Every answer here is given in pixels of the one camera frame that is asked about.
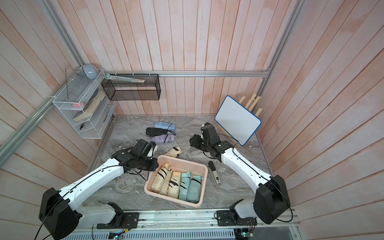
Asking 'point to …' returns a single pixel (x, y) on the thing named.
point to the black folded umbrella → (154, 131)
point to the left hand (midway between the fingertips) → (156, 167)
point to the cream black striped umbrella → (173, 187)
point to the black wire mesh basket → (127, 90)
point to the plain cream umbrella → (158, 180)
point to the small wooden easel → (252, 99)
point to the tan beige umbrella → (173, 152)
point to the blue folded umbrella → (165, 125)
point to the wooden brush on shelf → (91, 106)
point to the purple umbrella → (163, 138)
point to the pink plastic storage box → (179, 165)
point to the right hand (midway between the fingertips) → (191, 140)
